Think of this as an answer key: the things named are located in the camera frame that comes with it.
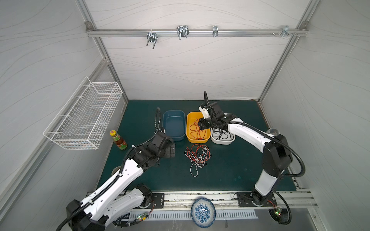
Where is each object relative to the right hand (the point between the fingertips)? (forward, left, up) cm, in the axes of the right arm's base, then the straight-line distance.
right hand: (198, 122), depth 87 cm
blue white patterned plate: (-45, -3, -15) cm, 47 cm away
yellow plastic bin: (+11, +5, -12) cm, 17 cm away
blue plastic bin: (+8, +18, -15) cm, 24 cm away
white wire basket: (-15, +57, +17) cm, 61 cm away
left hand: (-18, +19, +1) cm, 26 cm away
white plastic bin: (-5, -17, -13) cm, 22 cm away
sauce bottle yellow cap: (-13, +48, -8) cm, 50 cm away
